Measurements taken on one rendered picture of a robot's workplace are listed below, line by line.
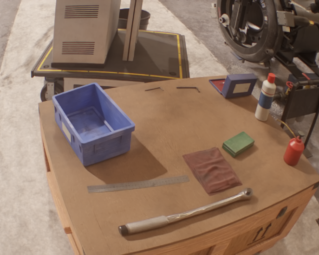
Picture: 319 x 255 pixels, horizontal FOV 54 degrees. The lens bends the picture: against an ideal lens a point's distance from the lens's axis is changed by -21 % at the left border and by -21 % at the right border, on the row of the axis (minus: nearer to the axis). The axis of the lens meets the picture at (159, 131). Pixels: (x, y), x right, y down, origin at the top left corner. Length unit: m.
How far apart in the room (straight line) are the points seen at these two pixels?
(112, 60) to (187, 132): 0.87
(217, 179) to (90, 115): 0.54
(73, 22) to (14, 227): 1.15
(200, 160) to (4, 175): 1.07
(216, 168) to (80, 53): 1.09
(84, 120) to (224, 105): 0.59
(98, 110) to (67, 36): 0.70
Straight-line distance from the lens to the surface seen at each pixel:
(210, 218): 1.15
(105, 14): 1.92
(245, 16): 2.63
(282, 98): 1.93
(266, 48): 2.40
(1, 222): 1.71
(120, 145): 1.26
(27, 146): 2.06
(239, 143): 1.40
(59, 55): 2.08
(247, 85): 1.68
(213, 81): 1.76
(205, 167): 1.28
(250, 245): 1.54
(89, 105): 1.47
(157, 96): 1.59
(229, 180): 1.26
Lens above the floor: 1.35
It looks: 39 degrees down
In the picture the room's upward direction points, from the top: 9 degrees clockwise
